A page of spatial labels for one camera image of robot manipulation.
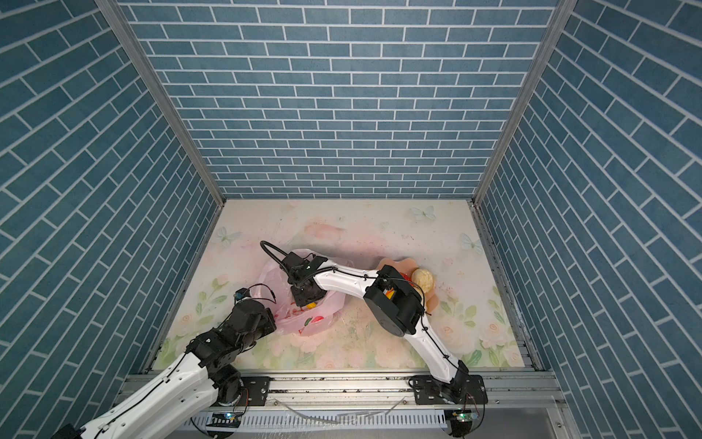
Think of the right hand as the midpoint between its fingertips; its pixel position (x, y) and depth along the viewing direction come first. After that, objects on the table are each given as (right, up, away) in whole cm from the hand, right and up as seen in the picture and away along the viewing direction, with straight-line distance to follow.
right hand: (300, 296), depth 91 cm
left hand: (-5, -4, -7) cm, 10 cm away
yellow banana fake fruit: (+5, -1, -5) cm, 7 cm away
